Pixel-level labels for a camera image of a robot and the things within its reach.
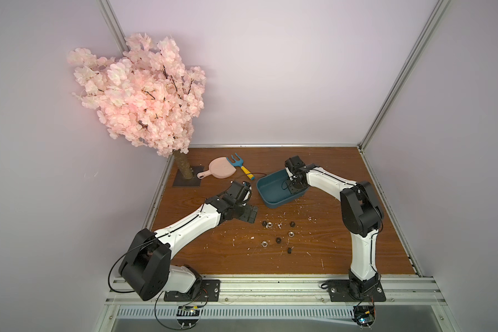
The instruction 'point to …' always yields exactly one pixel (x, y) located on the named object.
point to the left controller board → (187, 316)
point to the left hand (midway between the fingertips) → (250, 209)
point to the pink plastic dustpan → (219, 167)
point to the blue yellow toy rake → (238, 162)
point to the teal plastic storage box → (274, 189)
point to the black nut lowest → (290, 250)
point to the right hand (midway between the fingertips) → (297, 181)
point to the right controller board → (364, 315)
